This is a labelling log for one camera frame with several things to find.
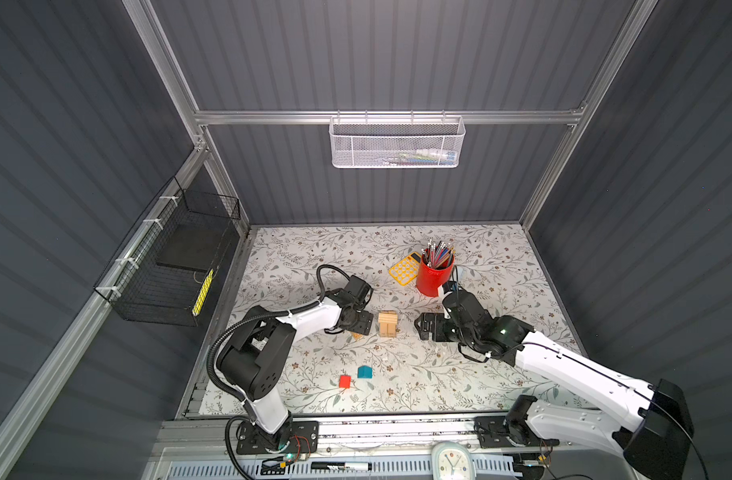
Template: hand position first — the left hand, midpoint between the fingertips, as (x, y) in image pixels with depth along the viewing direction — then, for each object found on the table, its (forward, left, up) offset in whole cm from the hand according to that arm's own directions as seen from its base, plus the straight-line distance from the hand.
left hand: (358, 322), depth 93 cm
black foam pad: (+8, +40, +30) cm, 51 cm away
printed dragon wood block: (-5, 0, 0) cm, 5 cm away
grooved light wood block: (0, -9, +3) cm, 10 cm away
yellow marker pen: (-8, +36, +27) cm, 45 cm away
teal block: (-16, -1, +1) cm, 16 cm away
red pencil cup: (+15, -25, 0) cm, 29 cm away
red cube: (-17, +4, -2) cm, 18 cm away
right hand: (-9, -19, +12) cm, 25 cm away
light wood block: (-3, -9, +3) cm, 10 cm away
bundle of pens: (+16, -27, +12) cm, 33 cm away
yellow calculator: (+19, -18, +1) cm, 26 cm away
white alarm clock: (-37, -21, +2) cm, 43 cm away
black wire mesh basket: (+2, +47, +27) cm, 54 cm away
